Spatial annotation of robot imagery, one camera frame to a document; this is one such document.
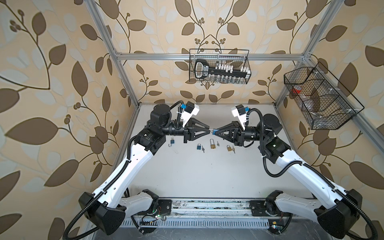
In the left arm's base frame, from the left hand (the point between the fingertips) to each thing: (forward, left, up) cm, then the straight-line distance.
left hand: (209, 130), depth 57 cm
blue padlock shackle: (+14, +4, -40) cm, 42 cm away
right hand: (-1, -3, -1) cm, 3 cm away
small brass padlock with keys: (+14, -16, -40) cm, 45 cm away
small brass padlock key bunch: (+14, -18, -40) cm, 46 cm away
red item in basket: (+38, -53, -9) cm, 66 cm away
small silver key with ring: (+17, -9, -40) cm, 44 cm away
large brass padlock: (+15, -5, -39) cm, 42 cm away
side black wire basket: (+22, -58, -5) cm, 62 cm away
